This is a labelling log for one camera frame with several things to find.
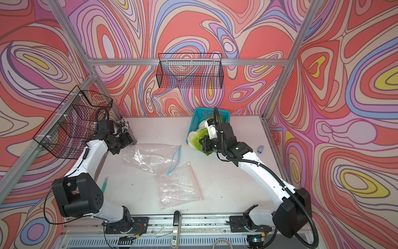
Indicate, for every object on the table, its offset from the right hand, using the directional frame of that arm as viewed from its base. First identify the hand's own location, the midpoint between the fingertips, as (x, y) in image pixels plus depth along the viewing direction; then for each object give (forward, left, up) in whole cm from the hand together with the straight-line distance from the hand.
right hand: (201, 144), depth 76 cm
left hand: (+9, +41, -7) cm, 43 cm away
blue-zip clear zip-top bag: (+4, +28, -19) cm, 34 cm away
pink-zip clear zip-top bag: (-13, +13, -21) cm, 28 cm away
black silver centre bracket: (-33, +12, -18) cm, 40 cm away
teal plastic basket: (+41, -2, -17) cm, 44 cm away
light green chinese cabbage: (+25, -2, -16) cm, 30 cm away
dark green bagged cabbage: (+5, +4, 0) cm, 6 cm away
